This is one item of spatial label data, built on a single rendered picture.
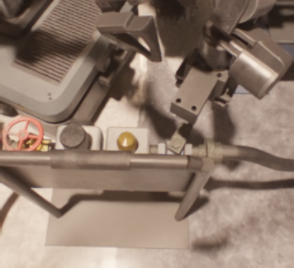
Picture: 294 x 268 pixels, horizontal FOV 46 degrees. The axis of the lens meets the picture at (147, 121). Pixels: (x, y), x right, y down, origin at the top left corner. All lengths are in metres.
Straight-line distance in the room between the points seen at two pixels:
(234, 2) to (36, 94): 0.64
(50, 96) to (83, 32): 0.22
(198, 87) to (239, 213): 0.66
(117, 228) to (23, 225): 0.28
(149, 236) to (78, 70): 0.52
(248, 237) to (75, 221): 0.51
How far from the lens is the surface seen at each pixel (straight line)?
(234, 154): 0.67
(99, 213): 1.08
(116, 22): 0.37
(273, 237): 1.13
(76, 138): 0.61
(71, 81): 0.96
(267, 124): 1.23
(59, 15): 1.10
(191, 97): 0.50
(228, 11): 0.47
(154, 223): 1.07
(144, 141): 0.64
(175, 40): 1.34
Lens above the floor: 1.06
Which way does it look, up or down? 66 degrees down
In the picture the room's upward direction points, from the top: straight up
